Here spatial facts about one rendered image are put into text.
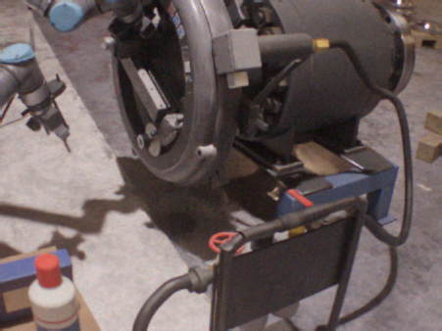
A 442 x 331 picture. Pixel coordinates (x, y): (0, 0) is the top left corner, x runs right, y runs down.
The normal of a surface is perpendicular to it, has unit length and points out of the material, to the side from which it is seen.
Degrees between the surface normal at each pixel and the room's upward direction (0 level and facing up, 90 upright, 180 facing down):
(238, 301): 90
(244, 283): 90
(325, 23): 50
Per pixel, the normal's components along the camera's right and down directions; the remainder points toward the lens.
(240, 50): 0.50, 0.02
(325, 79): 0.52, 0.38
